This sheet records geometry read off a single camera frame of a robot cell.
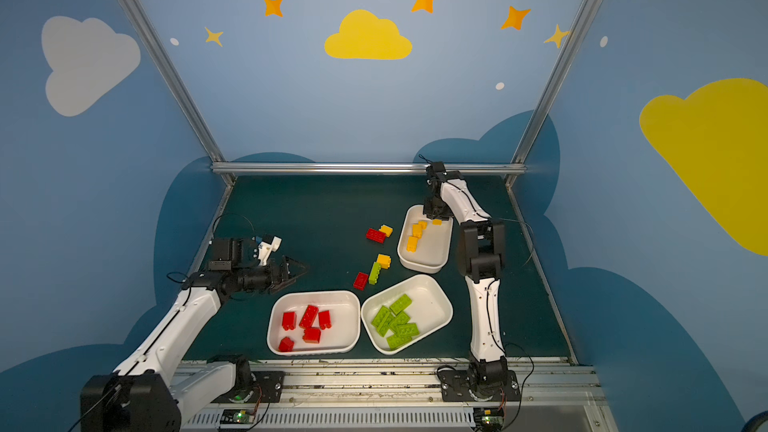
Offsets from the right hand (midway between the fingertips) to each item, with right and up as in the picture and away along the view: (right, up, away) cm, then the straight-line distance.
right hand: (437, 212), depth 104 cm
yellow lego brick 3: (-19, -16, -7) cm, 26 cm away
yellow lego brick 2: (-10, -11, -4) cm, 15 cm away
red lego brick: (-39, -34, -22) cm, 56 cm away
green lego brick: (-18, -31, -21) cm, 42 cm away
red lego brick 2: (-22, -8, 0) cm, 23 cm away
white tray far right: (-5, -11, -1) cm, 12 cm away
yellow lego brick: (-7, -6, +1) cm, 10 cm away
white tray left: (-30, -34, -22) cm, 51 cm away
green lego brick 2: (-13, -34, -22) cm, 43 cm away
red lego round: (-45, -35, -25) cm, 62 cm away
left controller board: (-54, -49, -33) cm, 80 cm away
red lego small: (-35, -30, -21) cm, 51 cm away
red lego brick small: (-45, -30, -21) cm, 58 cm away
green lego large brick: (-14, -27, -16) cm, 34 cm away
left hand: (-41, -16, -24) cm, 50 cm away
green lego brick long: (-20, -30, -18) cm, 40 cm away
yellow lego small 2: (-18, -6, +1) cm, 19 cm away
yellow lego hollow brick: (0, -3, +2) cm, 4 cm away
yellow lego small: (-5, -4, +2) cm, 7 cm away
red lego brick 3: (-26, -21, -12) cm, 36 cm away
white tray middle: (-13, -30, -18) cm, 37 cm away
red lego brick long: (-41, -30, -20) cm, 54 cm away
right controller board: (+7, -50, -32) cm, 60 cm away
